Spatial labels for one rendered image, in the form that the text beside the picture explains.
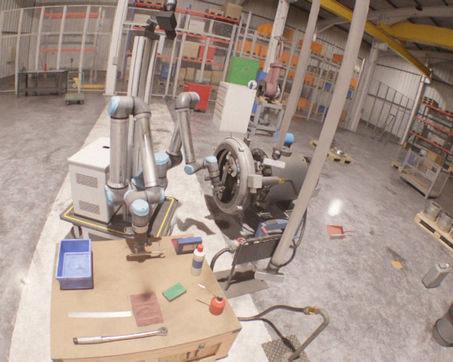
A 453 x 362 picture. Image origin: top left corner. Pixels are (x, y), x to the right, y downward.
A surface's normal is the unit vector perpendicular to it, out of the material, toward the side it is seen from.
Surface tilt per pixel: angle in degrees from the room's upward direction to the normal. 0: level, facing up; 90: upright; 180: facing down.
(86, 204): 90
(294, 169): 50
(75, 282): 90
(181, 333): 0
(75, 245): 90
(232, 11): 90
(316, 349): 0
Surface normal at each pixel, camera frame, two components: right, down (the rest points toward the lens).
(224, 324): 0.20, -0.87
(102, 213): -0.04, 0.45
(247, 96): 0.30, 0.49
